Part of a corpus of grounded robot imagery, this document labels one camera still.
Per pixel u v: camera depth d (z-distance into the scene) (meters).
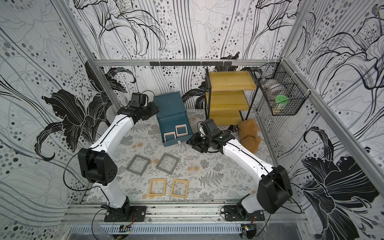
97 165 0.46
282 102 0.70
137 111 0.61
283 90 0.78
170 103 0.94
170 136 0.88
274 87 0.78
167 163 0.91
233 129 1.05
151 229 0.76
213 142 0.59
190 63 0.92
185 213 0.75
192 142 0.68
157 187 0.82
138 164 0.91
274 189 0.40
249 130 0.93
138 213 0.74
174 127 0.90
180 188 0.82
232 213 0.72
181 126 0.91
